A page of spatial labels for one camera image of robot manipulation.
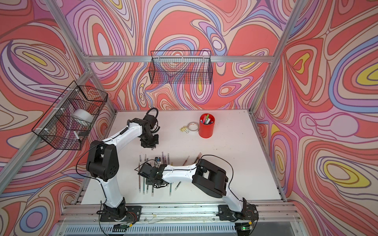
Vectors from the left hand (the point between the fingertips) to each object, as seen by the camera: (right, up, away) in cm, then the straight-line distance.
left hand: (158, 146), depth 92 cm
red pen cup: (+32, +13, +8) cm, 35 cm away
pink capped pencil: (+18, -9, 0) cm, 20 cm away
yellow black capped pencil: (+26, -8, +2) cm, 27 cm away
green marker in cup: (+32, +18, +9) cm, 38 cm away
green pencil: (-6, -21, -9) cm, 24 cm away
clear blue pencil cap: (-12, -9, +2) cm, 15 cm away
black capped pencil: (+13, -21, -9) cm, 26 cm away
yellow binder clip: (+16, +11, +16) cm, 25 cm away
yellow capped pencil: (+9, -23, -10) cm, 27 cm away
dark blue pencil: (-4, -23, -10) cm, 25 cm away
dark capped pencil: (+3, -7, +2) cm, 8 cm away
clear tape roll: (+23, +12, +18) cm, 32 cm away
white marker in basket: (-36, +7, -19) cm, 41 cm away
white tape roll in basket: (-34, +19, -18) cm, 43 cm away
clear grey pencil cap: (-8, -8, +1) cm, 12 cm away
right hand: (-1, -21, -7) cm, 22 cm away
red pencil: (-10, -19, -6) cm, 22 cm away
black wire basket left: (-46, +15, -13) cm, 50 cm away
